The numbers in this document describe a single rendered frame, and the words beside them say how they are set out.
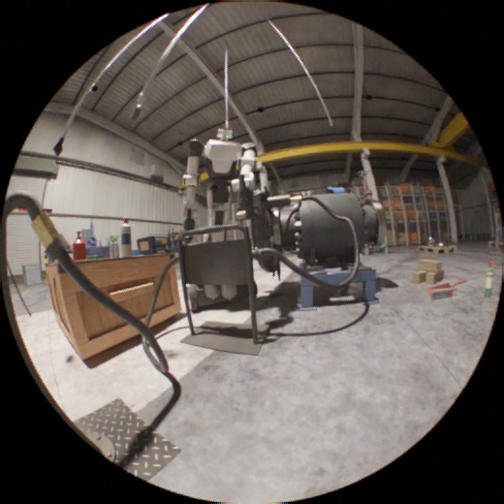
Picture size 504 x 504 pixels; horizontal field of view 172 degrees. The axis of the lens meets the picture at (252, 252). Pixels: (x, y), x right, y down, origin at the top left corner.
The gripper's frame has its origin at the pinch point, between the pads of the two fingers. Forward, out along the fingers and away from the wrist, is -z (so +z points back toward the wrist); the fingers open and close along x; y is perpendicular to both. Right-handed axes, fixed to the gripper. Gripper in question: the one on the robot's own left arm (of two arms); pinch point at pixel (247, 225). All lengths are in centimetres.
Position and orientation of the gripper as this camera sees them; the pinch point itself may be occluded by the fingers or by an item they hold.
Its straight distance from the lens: 88.5
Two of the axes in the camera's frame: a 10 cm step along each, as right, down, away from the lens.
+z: -0.8, -10.0, -0.2
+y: -2.7, 0.4, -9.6
